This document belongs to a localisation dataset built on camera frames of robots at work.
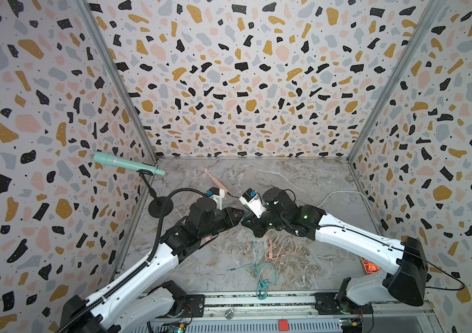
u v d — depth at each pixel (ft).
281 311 2.40
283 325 2.35
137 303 1.74
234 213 2.40
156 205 3.18
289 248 2.89
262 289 2.53
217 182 3.58
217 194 2.24
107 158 2.35
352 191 3.60
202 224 1.82
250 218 2.14
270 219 2.03
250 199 2.09
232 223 2.06
